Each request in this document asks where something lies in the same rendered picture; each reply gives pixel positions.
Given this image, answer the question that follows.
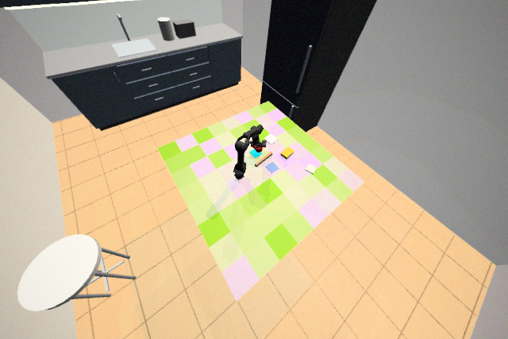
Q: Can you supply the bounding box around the white flat square pad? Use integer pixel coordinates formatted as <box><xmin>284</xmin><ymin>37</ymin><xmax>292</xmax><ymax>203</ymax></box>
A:
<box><xmin>264</xmin><ymin>134</ymin><xmax>278</xmax><ymax>144</ymax></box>

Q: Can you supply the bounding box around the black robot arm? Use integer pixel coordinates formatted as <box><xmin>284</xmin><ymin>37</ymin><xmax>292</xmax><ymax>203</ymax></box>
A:
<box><xmin>233</xmin><ymin>124</ymin><xmax>264</xmax><ymax>180</ymax></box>

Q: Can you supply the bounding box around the yellow flat block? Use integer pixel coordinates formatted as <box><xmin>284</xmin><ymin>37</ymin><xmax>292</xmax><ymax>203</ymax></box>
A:
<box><xmin>280</xmin><ymin>147</ymin><xmax>294</xmax><ymax>159</ymax></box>

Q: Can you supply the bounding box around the tan wooden plank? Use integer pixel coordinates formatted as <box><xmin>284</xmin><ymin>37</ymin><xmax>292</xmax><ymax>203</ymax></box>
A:
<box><xmin>255</xmin><ymin>152</ymin><xmax>273</xmax><ymax>167</ymax></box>

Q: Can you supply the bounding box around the cream flat square block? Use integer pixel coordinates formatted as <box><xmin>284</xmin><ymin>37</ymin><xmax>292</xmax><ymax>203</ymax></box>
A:
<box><xmin>305</xmin><ymin>164</ymin><xmax>316</xmax><ymax>174</ymax></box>

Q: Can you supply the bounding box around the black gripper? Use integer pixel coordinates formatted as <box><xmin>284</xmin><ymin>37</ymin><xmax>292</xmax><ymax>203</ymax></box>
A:
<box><xmin>245</xmin><ymin>139</ymin><xmax>267</xmax><ymax>148</ymax></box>

